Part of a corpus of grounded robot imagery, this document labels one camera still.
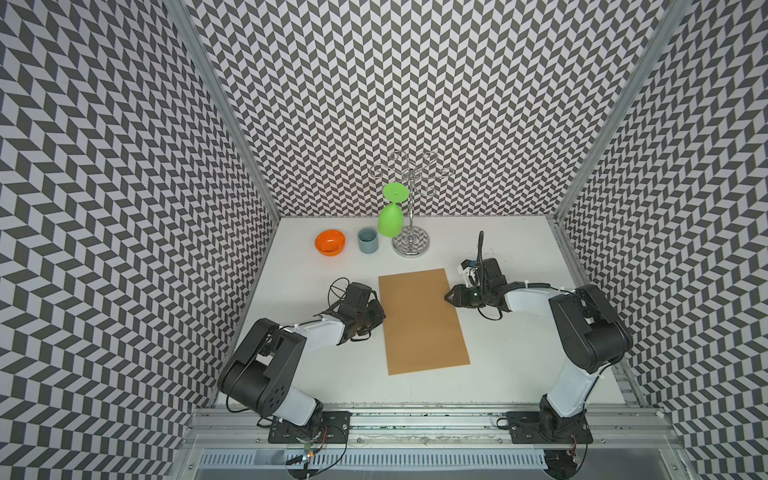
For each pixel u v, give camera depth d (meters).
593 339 0.48
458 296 0.85
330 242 1.05
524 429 0.73
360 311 0.81
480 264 0.85
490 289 0.77
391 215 0.87
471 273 0.85
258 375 0.44
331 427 0.73
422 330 0.90
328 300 0.79
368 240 1.07
